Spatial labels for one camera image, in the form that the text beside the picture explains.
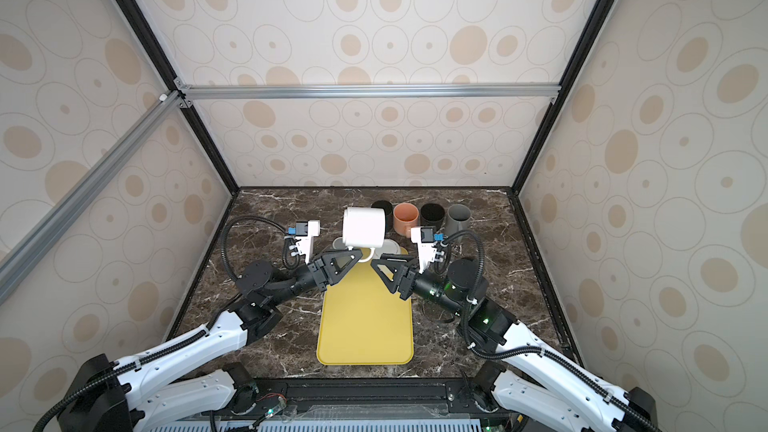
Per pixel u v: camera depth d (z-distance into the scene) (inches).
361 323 33.6
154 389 17.3
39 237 21.3
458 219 38.3
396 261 25.6
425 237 22.6
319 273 22.5
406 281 21.9
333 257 23.4
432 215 39.4
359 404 28.7
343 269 23.6
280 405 28.1
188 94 35.8
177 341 18.8
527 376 19.2
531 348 18.9
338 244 36.0
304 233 23.3
